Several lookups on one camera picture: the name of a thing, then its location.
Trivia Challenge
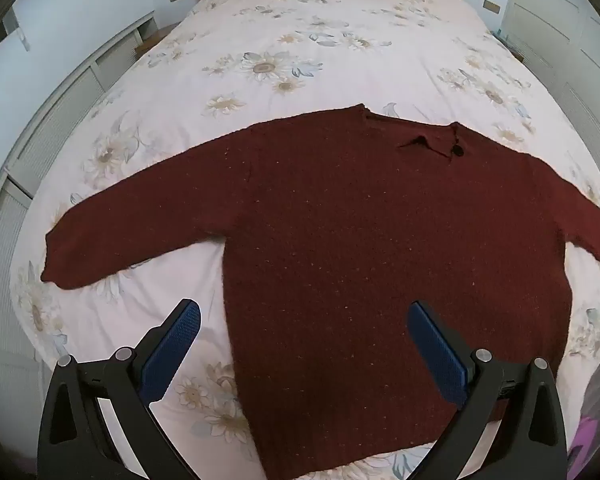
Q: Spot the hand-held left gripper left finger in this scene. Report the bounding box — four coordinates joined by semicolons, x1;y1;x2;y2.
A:
37;298;202;480

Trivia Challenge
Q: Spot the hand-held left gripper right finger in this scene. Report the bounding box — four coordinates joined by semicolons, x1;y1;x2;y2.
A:
406;301;569;480

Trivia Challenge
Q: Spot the dark red knit sweater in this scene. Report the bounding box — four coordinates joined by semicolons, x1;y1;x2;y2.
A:
40;103;600;480

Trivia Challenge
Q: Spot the purple cloth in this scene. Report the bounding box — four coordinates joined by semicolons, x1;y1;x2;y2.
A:
567;410;600;480

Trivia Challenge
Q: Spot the white slatted low cabinet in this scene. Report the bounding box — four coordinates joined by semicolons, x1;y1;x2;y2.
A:
0;10;159;461

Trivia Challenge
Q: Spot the floral white bed cover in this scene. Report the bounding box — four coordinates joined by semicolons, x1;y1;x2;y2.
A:
10;0;600;480

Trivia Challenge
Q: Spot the wooden nightstand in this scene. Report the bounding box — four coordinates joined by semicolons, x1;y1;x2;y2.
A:
135;25;182;56

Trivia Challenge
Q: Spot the white panelled wardrobe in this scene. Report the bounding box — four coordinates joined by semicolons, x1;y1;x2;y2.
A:
499;0;600;201

